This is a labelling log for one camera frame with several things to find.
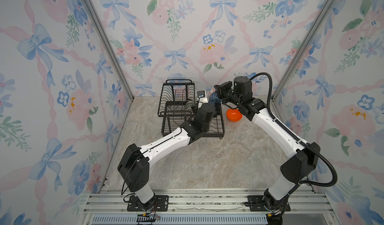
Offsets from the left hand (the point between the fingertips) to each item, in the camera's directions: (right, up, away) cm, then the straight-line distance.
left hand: (211, 100), depth 76 cm
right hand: (+1, +9, -1) cm, 9 cm away
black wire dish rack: (-21, +5, +36) cm, 42 cm away
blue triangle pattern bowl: (+1, +2, 0) cm, 2 cm away
